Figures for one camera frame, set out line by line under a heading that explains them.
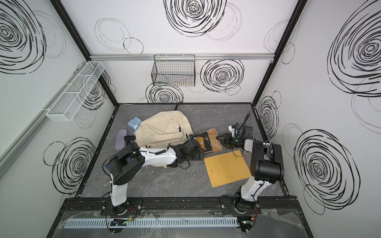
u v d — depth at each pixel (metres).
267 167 0.47
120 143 0.94
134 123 1.02
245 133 0.78
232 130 0.89
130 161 0.47
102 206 0.73
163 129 1.03
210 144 0.94
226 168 0.87
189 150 0.70
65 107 0.72
